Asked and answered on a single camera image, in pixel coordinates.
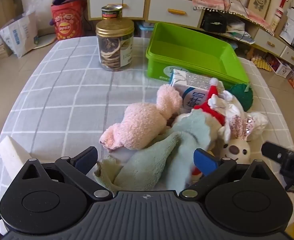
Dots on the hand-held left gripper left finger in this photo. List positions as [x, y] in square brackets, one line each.
[88, 158]

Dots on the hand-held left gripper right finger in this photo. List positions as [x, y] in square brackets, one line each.
[205, 163]

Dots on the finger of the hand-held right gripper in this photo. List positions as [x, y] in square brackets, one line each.
[272, 151]

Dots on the white rabbit plush sequin ears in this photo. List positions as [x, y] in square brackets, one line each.
[237, 152]

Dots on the santa plush toy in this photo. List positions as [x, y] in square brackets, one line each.
[209, 110]

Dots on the light green fluffy towel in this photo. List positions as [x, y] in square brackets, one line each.
[147, 165]

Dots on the pink fluffy plush toy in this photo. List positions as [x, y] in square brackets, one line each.
[142, 120]

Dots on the green plastic bin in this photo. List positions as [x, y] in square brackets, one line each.
[187, 47]

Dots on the dark green felt piece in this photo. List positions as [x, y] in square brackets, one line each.
[244, 97]

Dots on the blue and white milk carton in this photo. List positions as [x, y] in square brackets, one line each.
[189, 95]

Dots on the grey checked tablecloth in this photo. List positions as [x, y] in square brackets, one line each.
[61, 92]

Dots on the white foam block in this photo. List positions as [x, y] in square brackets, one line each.
[11, 155]

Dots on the row of yellow bottles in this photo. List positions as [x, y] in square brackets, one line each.
[261, 61]

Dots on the clear jar with gold lid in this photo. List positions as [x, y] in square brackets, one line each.
[111, 52]

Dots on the white bottle with red cap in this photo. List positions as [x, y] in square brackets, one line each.
[276, 20]

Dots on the red snack bucket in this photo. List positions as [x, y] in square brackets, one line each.
[66, 22]

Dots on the white paper sack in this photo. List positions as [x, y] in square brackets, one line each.
[19, 35]

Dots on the black carry case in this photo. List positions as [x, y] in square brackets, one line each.
[214, 21]

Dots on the tin can with pull tab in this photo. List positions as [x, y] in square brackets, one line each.
[111, 13]

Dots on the low cabinet with white drawers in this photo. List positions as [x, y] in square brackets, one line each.
[172, 10]

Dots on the yellow shelf cabinet white drawer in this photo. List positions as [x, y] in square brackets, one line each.
[116, 2]

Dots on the pink cloth with pompom trim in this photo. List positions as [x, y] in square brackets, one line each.
[212, 0]

